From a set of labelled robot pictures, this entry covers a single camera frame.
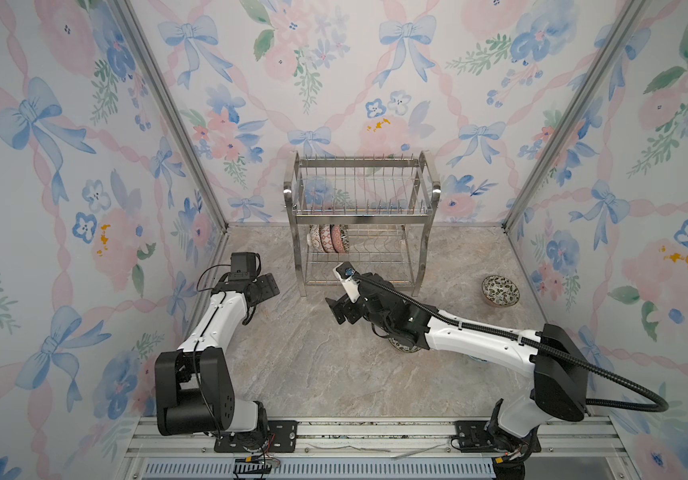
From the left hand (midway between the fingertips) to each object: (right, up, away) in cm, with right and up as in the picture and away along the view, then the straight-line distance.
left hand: (260, 287), depth 89 cm
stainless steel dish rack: (+34, +27, +25) cm, 50 cm away
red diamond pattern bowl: (+19, +15, +11) cm, 27 cm away
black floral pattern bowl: (+25, +17, +21) cm, 37 cm away
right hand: (+24, +1, -11) cm, 27 cm away
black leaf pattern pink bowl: (+77, -2, +11) cm, 78 cm away
